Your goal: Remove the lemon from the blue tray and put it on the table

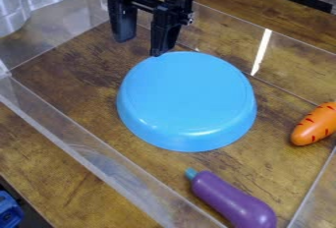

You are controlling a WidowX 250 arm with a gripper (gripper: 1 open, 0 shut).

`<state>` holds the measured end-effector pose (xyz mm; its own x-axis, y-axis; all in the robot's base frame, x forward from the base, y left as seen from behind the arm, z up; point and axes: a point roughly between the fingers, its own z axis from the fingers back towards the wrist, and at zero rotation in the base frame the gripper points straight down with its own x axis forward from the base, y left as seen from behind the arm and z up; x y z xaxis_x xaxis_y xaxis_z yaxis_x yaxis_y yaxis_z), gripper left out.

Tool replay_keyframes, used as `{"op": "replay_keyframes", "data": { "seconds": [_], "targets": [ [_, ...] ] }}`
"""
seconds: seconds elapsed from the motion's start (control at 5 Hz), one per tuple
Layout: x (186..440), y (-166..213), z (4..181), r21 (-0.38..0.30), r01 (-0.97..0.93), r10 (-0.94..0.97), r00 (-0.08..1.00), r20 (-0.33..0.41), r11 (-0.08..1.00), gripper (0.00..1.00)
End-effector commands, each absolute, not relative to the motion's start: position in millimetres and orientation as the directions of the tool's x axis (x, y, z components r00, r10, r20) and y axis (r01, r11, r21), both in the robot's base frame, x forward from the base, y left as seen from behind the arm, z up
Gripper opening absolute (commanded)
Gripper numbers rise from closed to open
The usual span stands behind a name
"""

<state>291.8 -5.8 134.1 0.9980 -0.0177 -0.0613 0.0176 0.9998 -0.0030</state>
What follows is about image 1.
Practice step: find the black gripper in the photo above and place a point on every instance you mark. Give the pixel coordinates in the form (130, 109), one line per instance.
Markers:
(170, 14)

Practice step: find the blue upturned plastic tray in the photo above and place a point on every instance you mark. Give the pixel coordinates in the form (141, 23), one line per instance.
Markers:
(186, 101)

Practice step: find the orange toy carrot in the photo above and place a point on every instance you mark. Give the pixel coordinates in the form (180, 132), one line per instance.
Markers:
(316, 126)

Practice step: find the purple toy eggplant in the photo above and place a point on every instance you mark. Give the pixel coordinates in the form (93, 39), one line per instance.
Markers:
(244, 211)

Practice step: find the blue object at corner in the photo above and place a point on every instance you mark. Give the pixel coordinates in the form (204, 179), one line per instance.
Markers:
(10, 212)

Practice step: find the clear acrylic enclosure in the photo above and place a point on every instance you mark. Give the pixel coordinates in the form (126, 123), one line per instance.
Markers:
(88, 174)

